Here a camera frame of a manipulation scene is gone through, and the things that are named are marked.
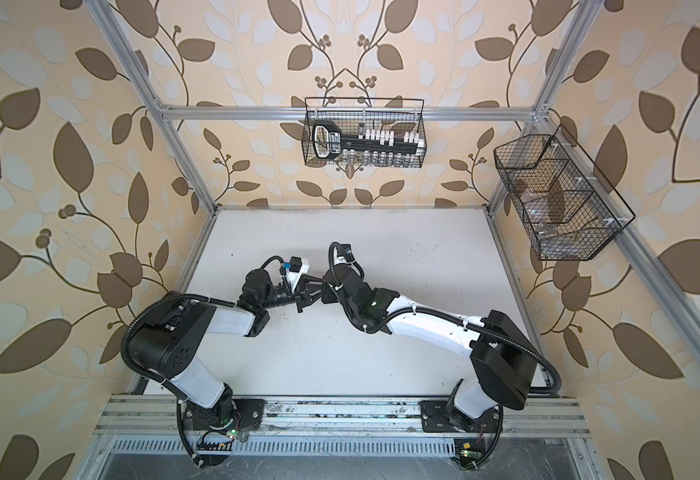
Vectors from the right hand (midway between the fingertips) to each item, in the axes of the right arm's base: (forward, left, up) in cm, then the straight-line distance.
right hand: (326, 280), depth 80 cm
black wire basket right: (+8, -61, +17) cm, 64 cm away
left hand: (0, -1, -2) cm, 2 cm away
